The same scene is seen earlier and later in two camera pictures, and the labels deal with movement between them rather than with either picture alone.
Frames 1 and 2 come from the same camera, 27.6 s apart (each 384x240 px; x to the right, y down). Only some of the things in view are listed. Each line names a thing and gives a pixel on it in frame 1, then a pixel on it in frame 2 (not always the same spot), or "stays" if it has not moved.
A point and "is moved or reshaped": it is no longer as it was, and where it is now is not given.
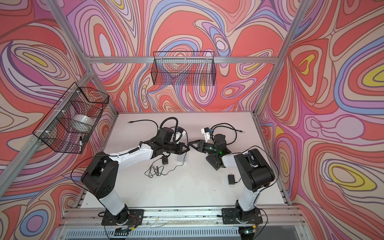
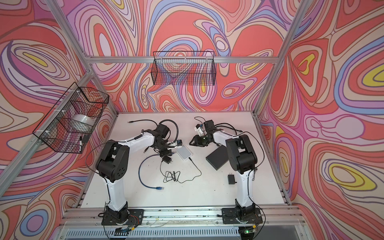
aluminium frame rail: [182, 59] stays
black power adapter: [165, 161] is moved or reshaped
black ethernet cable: [228, 126] stays
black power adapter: [231, 180] stays
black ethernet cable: [144, 119] stays
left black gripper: [180, 146] -> [168, 152]
